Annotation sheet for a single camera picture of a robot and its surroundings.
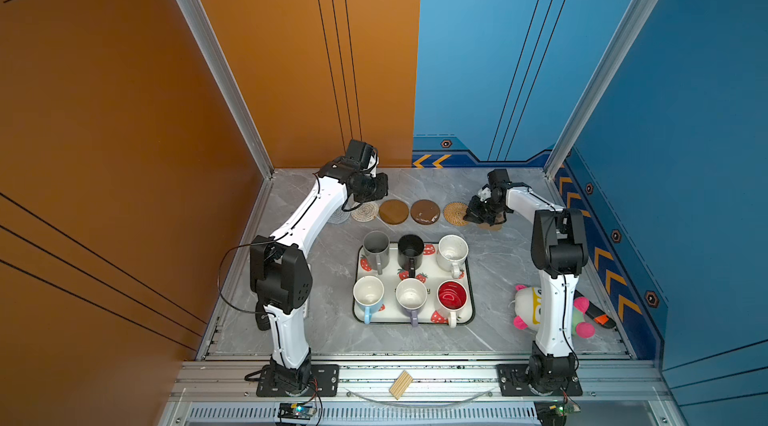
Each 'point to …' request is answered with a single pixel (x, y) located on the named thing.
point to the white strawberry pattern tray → (430, 274)
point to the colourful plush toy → (527, 305)
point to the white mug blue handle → (368, 294)
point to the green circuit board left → (296, 411)
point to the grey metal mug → (377, 249)
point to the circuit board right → (554, 412)
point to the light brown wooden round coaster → (394, 211)
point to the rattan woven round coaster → (453, 213)
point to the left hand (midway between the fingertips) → (389, 188)
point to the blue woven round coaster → (339, 216)
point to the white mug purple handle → (411, 294)
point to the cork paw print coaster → (487, 227)
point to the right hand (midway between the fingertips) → (463, 215)
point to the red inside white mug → (452, 295)
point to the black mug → (410, 252)
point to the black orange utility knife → (596, 313)
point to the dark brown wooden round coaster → (425, 212)
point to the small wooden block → (400, 385)
